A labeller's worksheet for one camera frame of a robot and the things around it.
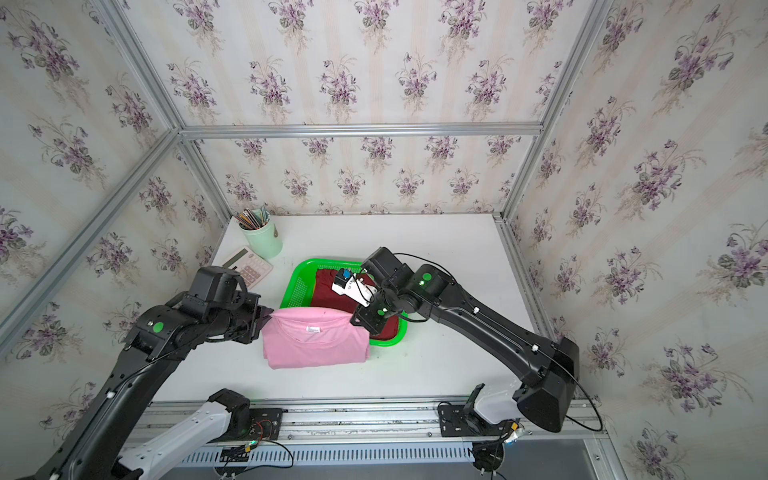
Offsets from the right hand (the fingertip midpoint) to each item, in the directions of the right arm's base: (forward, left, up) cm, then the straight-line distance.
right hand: (359, 318), depth 69 cm
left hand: (+1, +18, +2) cm, 18 cm away
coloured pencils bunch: (+40, +41, -8) cm, 57 cm away
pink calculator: (+28, +42, -20) cm, 55 cm away
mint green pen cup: (+34, +37, -13) cm, 52 cm away
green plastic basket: (+1, -9, -14) cm, 16 cm away
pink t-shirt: (-3, +11, -5) cm, 12 cm away
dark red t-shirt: (+17, +14, -20) cm, 29 cm away
